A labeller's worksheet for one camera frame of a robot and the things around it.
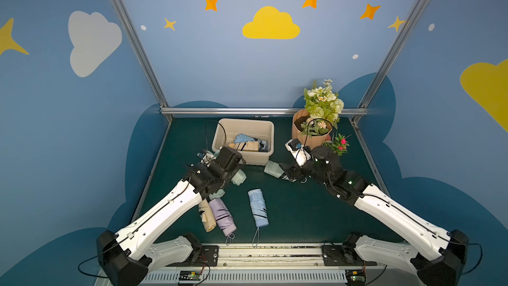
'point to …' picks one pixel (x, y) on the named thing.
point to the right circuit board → (356, 277)
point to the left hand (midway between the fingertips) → (235, 163)
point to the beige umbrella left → (207, 216)
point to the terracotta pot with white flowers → (312, 124)
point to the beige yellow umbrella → (249, 145)
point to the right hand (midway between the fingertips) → (292, 154)
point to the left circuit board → (190, 275)
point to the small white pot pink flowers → (338, 145)
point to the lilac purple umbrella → (223, 219)
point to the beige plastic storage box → (263, 130)
